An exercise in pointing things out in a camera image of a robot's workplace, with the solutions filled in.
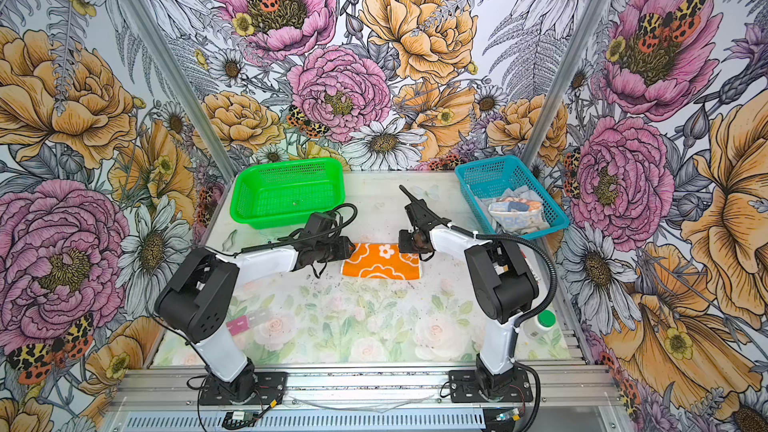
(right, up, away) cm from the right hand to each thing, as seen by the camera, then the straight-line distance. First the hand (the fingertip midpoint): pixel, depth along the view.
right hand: (407, 251), depth 97 cm
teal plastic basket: (+33, +25, +22) cm, 47 cm away
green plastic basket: (-45, +19, +19) cm, 53 cm away
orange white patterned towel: (-8, -3, 0) cm, 8 cm away
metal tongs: (-59, +5, +5) cm, 59 cm away
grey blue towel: (+37, +13, +3) cm, 39 cm away
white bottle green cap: (+33, -15, -22) cm, 42 cm away
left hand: (-18, -1, -2) cm, 18 cm away
